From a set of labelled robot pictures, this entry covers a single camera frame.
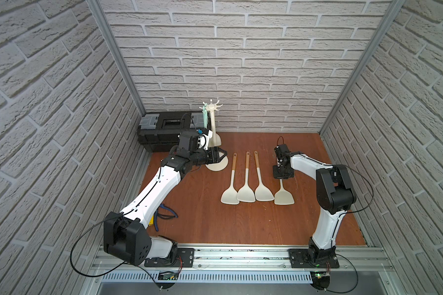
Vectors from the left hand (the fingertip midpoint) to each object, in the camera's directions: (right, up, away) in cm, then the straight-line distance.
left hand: (225, 151), depth 76 cm
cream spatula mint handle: (+29, -23, +14) cm, 39 cm away
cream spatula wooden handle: (+2, -23, +14) cm, 27 cm away
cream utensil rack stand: (-5, +5, +15) cm, 17 cm away
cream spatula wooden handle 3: (+18, -22, +14) cm, 32 cm away
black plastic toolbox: (-36, +10, +20) cm, 43 cm away
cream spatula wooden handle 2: (+11, -22, +16) cm, 29 cm away
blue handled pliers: (-30, -31, +9) cm, 44 cm away
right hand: (+31, -14, +23) cm, 41 cm away
